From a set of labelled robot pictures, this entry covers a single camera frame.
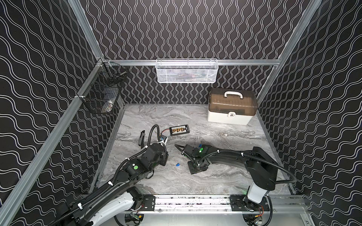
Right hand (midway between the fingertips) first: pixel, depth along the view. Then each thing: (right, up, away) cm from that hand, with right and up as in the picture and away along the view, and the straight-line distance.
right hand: (193, 170), depth 84 cm
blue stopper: (-10, +2, +4) cm, 11 cm away
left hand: (-16, +15, -7) cm, 23 cm away
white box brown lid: (+26, +39, +9) cm, 48 cm away
